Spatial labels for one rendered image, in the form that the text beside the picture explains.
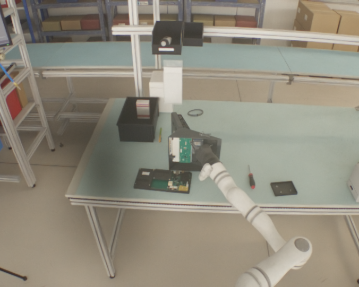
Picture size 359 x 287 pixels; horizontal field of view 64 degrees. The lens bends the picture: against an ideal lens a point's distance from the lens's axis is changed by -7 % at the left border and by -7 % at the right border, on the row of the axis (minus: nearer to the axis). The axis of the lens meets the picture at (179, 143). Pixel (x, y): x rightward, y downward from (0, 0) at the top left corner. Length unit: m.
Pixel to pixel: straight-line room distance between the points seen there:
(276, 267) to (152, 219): 1.68
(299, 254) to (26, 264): 2.03
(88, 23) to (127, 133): 3.72
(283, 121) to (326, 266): 1.19
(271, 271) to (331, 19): 4.03
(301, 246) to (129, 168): 0.89
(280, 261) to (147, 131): 0.98
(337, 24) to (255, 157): 3.37
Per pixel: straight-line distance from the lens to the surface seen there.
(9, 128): 2.71
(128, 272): 2.35
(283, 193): 1.50
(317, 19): 4.64
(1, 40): 2.12
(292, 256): 1.11
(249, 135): 1.80
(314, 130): 1.98
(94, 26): 5.24
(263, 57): 3.08
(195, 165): 1.56
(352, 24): 4.85
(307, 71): 2.94
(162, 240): 2.48
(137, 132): 1.69
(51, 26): 5.49
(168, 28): 1.81
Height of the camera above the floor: 2.05
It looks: 38 degrees down
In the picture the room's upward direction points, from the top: straight up
